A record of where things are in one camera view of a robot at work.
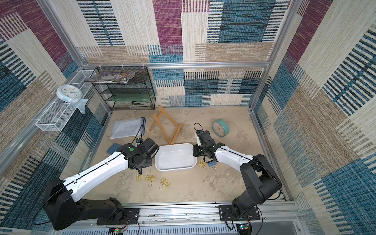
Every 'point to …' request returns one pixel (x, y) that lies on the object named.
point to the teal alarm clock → (220, 128)
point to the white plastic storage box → (175, 156)
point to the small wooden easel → (156, 119)
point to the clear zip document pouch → (123, 129)
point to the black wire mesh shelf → (137, 94)
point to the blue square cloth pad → (113, 148)
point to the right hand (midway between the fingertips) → (193, 148)
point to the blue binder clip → (212, 164)
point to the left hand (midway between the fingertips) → (146, 161)
